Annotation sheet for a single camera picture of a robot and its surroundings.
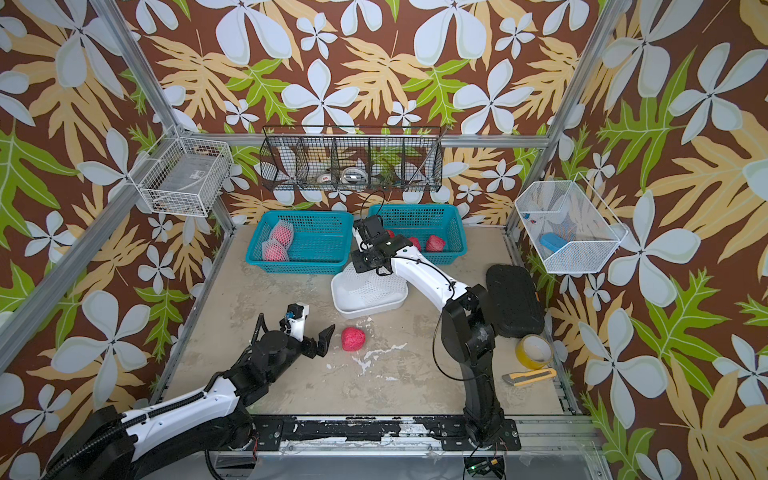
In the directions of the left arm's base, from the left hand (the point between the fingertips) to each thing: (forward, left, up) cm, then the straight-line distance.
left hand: (321, 317), depth 82 cm
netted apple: (+32, -36, -5) cm, 48 cm away
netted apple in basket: (+36, +20, -3) cm, 41 cm away
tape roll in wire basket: (+42, +2, +16) cm, 45 cm away
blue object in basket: (+15, -63, +16) cm, 66 cm away
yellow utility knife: (-13, -58, -11) cm, 60 cm away
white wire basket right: (+21, -71, +15) cm, 76 cm away
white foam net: (+14, -13, -6) cm, 20 cm away
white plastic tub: (+8, -6, -9) cm, 14 cm away
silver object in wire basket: (+44, -7, +16) cm, 47 cm away
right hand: (+19, -9, +4) cm, 21 cm away
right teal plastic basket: (+45, -40, -11) cm, 61 cm away
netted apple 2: (+27, +21, -3) cm, 35 cm away
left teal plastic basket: (+38, +15, -11) cm, 42 cm away
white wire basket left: (+33, +41, +23) cm, 57 cm away
